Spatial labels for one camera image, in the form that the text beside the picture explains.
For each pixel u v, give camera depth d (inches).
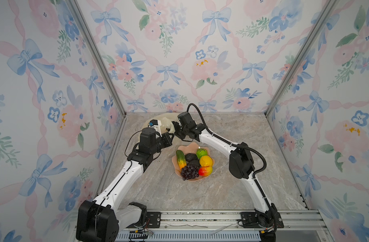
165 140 27.2
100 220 15.1
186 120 28.9
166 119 31.4
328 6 27.1
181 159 34.6
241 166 22.7
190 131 28.4
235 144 23.7
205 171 31.9
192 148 37.5
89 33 30.7
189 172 32.0
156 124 28.1
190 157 35.5
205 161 33.5
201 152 34.9
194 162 35.3
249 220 28.8
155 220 29.0
